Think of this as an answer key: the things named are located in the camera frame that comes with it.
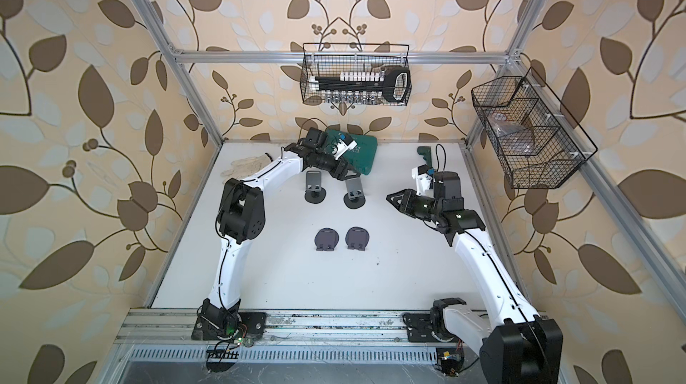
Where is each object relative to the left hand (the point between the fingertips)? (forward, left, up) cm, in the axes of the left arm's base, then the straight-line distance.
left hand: (351, 165), depth 93 cm
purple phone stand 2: (-21, -2, -14) cm, 25 cm away
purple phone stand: (-21, +8, -15) cm, 27 cm away
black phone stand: (-3, +14, -13) cm, 20 cm away
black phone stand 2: (-7, -1, -10) cm, 13 cm away
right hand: (-18, -12, +6) cm, 22 cm away
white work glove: (+11, +46, -15) cm, 50 cm away
